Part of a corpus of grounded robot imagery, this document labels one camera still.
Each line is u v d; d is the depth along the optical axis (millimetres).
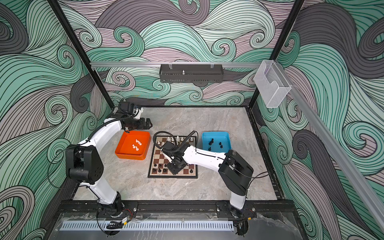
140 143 976
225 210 728
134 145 951
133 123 754
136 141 978
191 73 971
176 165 699
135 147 947
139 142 976
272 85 833
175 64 941
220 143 978
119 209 664
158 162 879
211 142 979
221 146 966
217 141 981
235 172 448
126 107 714
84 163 462
